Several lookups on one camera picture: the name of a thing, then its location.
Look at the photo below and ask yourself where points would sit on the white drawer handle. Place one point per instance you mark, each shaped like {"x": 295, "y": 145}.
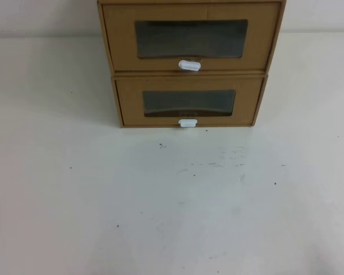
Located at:
{"x": 189, "y": 65}
{"x": 187, "y": 123}

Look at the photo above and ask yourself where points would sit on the cardboard drawer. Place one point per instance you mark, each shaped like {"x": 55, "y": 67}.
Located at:
{"x": 120, "y": 37}

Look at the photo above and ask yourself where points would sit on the lower cardboard shoebox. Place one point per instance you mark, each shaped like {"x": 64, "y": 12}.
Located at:
{"x": 214, "y": 100}

